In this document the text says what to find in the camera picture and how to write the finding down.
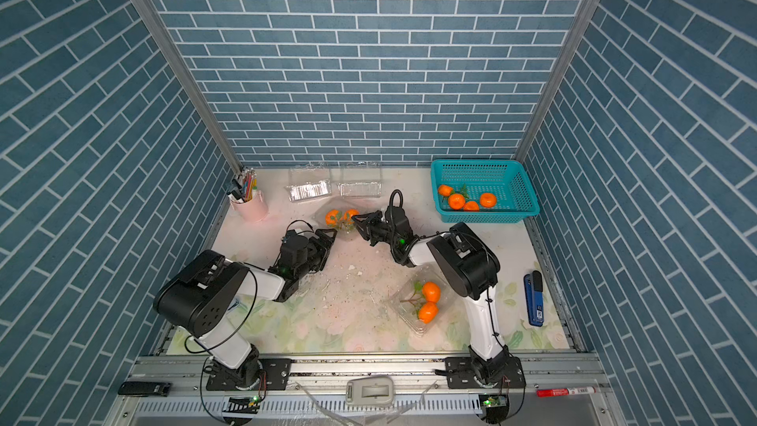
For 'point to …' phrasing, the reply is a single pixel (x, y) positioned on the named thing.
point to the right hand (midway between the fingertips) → (351, 220)
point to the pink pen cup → (252, 211)
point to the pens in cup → (244, 183)
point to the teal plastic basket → (482, 191)
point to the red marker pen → (565, 391)
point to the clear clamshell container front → (422, 298)
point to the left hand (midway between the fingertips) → (343, 240)
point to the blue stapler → (534, 299)
